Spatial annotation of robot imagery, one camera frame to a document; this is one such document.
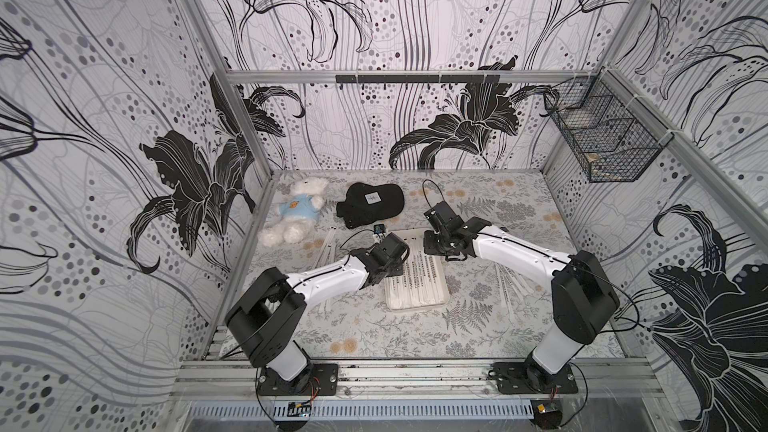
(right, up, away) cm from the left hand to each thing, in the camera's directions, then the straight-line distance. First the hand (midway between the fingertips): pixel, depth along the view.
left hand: (394, 268), depth 89 cm
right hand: (+11, +8, +1) cm, 14 cm away
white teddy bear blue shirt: (-32, +16, +9) cm, 37 cm away
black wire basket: (+66, +41, -1) cm, 78 cm away
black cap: (-10, +20, +15) cm, 27 cm away
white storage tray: (+9, -4, -1) cm, 10 cm away
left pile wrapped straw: (-22, +3, +7) cm, 23 cm away
